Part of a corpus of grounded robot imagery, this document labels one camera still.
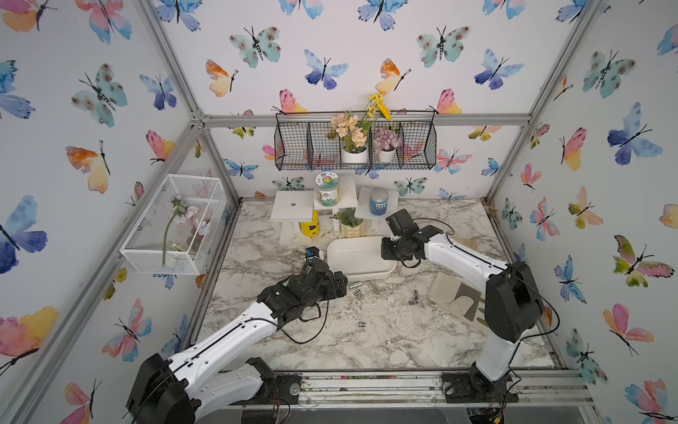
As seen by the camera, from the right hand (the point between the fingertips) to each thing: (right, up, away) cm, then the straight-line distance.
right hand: (386, 248), depth 90 cm
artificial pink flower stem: (-60, +12, -15) cm, 63 cm away
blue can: (-3, +16, 0) cm, 16 cm away
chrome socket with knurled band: (+9, -18, -1) cm, 20 cm away
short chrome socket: (+11, -16, +1) cm, 19 cm away
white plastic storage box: (-9, -4, +8) cm, 13 cm away
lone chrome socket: (-8, -24, -5) cm, 26 cm away
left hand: (-15, -8, -11) cm, 21 cm away
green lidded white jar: (-19, +18, -8) cm, 28 cm away
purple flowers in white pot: (0, +36, -1) cm, 36 cm away
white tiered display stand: (-32, +13, +7) cm, 35 cm away
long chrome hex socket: (-3, -14, +3) cm, 15 cm away
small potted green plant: (-12, +7, +6) cm, 15 cm away
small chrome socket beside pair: (-10, -15, +1) cm, 18 cm away
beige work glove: (+23, -14, -3) cm, 27 cm away
